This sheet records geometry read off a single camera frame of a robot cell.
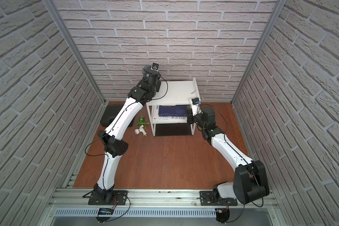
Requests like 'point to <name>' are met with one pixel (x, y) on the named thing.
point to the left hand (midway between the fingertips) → (146, 74)
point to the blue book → (177, 110)
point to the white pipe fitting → (141, 129)
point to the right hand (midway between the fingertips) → (189, 109)
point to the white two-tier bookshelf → (172, 93)
